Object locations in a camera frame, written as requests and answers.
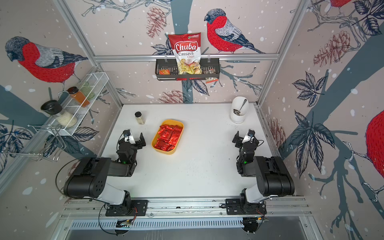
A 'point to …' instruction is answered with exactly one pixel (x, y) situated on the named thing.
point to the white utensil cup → (239, 109)
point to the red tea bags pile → (168, 136)
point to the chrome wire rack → (41, 141)
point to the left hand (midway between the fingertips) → (136, 131)
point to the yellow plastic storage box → (171, 122)
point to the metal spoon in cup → (238, 112)
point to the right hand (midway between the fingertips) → (245, 132)
